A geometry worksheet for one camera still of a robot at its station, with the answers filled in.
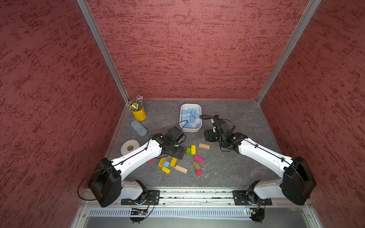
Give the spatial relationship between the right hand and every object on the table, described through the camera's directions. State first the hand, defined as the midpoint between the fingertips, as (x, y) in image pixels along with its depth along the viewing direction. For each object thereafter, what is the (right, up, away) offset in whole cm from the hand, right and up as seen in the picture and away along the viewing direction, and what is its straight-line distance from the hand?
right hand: (209, 135), depth 85 cm
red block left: (-27, -4, -33) cm, 43 cm away
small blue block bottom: (-26, -18, 0) cm, 32 cm away
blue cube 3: (-16, +9, +21) cm, 28 cm away
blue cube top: (-12, +15, +24) cm, 31 cm away
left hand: (-21, -11, -4) cm, 24 cm away
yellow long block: (-22, -17, 0) cm, 28 cm away
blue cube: (-16, +14, +24) cm, 32 cm away
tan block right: (-3, -9, +7) cm, 11 cm away
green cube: (-13, -11, +4) cm, 18 cm away
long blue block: (-16, +6, +21) cm, 27 cm away
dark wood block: (-8, -18, 0) cm, 20 cm away
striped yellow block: (-29, -17, -1) cm, 34 cm away
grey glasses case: (-49, +2, +15) cm, 51 cm away
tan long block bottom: (-17, -21, -2) cm, 27 cm away
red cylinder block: (-7, -22, -2) cm, 23 cm away
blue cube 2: (-8, +15, +25) cm, 30 cm away
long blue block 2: (-10, +7, +21) cm, 24 cm away
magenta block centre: (-6, -16, +4) cm, 18 cm away
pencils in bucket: (-48, +22, +14) cm, 55 cm away
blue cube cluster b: (-13, +10, +20) cm, 26 cm away
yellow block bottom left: (-26, -21, -2) cm, 34 cm away
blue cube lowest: (-6, +4, +18) cm, 19 cm away
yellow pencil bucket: (-49, +12, +16) cm, 53 cm away
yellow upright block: (-10, -11, +6) cm, 16 cm away
